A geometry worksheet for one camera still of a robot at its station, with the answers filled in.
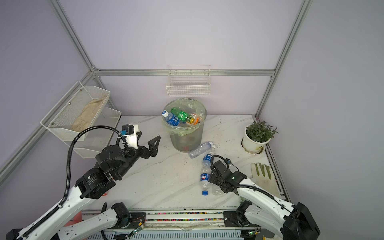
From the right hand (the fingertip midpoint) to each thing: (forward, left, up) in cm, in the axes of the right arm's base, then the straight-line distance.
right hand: (213, 178), depth 83 cm
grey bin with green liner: (+23, +16, +7) cm, 29 cm away
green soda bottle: (+30, +18, +21) cm, 40 cm away
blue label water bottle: (+11, +4, 0) cm, 12 cm away
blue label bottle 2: (-7, -1, 0) cm, 7 cm away
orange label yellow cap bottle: (+29, +11, +18) cm, 35 cm away
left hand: (+5, +29, +32) cm, 44 cm away
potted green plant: (+22, -26, +12) cm, 36 cm away
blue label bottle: (+25, +24, +23) cm, 42 cm away
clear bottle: (+21, +6, -2) cm, 22 cm away
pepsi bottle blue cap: (+2, +5, 0) cm, 5 cm away
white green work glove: (+4, -30, -5) cm, 31 cm away
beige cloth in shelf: (+20, +68, +27) cm, 76 cm away
